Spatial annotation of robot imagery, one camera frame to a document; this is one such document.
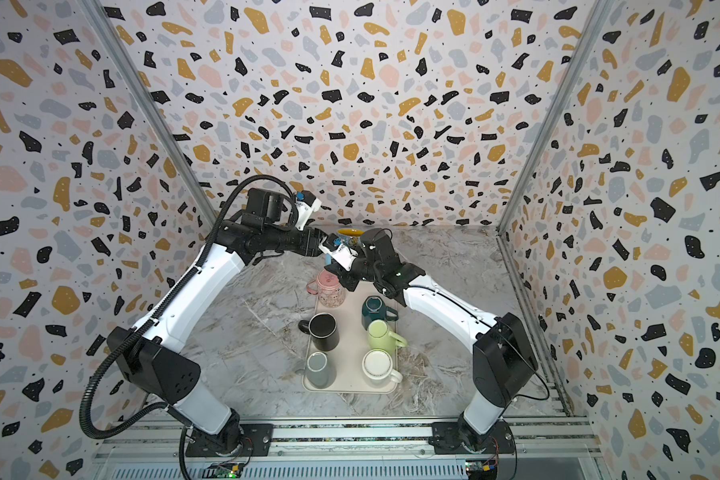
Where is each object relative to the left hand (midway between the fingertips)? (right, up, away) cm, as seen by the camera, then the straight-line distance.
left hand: (330, 236), depth 74 cm
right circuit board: (+36, -56, -3) cm, 67 cm away
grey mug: (-3, -34, +2) cm, 34 cm away
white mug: (+12, -34, +4) cm, 36 cm away
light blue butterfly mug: (+4, -1, +4) cm, 6 cm away
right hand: (-2, -6, +2) cm, 6 cm away
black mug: (-3, -25, +9) cm, 27 cm away
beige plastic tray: (+4, -32, +16) cm, 36 cm away
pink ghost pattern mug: (-3, -15, +17) cm, 22 cm away
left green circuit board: (-24, -55, -4) cm, 61 cm away
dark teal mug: (+11, -20, +11) cm, 25 cm away
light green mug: (+13, -27, +7) cm, 31 cm away
